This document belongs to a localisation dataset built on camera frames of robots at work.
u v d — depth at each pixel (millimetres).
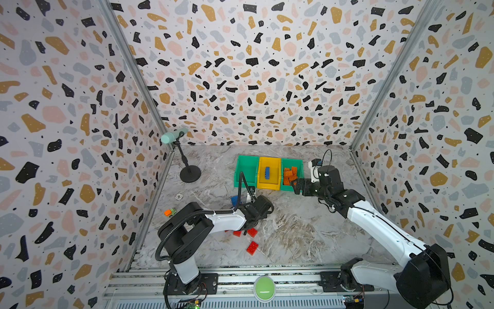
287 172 1039
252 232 861
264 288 728
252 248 815
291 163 1032
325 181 627
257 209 705
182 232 460
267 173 1125
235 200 969
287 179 1028
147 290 734
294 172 1063
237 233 852
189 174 1059
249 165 1098
